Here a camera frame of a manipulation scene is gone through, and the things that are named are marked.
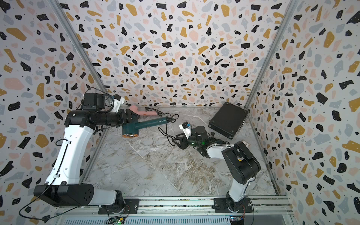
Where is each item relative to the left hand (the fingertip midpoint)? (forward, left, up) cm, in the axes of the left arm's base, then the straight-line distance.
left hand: (136, 117), depth 70 cm
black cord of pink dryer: (+33, -3, -32) cm, 46 cm away
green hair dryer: (-7, 0, -1) cm, 8 cm away
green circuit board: (-39, +10, -33) cm, 53 cm away
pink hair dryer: (+36, +17, -29) cm, 49 cm away
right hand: (0, -19, -20) cm, 27 cm away
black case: (+21, -57, -28) cm, 67 cm away
